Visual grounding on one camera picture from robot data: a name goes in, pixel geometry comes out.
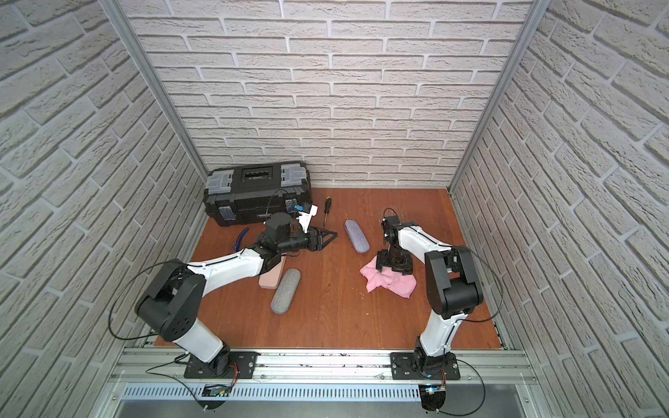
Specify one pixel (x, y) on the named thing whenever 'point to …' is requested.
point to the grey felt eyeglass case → (286, 291)
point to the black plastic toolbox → (248, 193)
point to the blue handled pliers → (240, 238)
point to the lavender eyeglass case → (356, 236)
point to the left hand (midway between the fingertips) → (336, 231)
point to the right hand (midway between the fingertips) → (394, 270)
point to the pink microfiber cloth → (394, 281)
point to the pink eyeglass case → (272, 279)
